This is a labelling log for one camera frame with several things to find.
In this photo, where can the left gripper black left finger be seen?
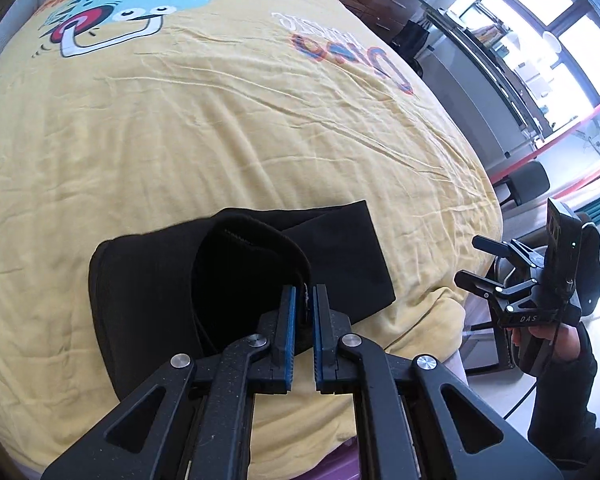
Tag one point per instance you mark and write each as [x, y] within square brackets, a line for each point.
[190, 419]

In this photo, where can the black office chair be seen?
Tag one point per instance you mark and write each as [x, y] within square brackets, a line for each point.
[525, 183]

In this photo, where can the glass desk with metal rail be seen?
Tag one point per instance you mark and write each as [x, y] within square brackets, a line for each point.
[514, 93]

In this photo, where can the yellow dinosaur print bedspread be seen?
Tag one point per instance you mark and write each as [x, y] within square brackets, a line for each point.
[126, 116]

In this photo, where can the right hand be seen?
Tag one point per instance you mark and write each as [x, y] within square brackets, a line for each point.
[564, 339]

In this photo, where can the black bag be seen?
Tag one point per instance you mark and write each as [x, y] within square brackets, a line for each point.
[411, 39]

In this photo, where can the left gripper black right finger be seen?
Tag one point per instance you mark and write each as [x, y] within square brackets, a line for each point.
[415, 419]

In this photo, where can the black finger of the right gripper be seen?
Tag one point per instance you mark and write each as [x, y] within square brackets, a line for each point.
[492, 290]
[514, 252]

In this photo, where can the black pants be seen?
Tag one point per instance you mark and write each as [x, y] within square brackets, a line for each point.
[198, 286]

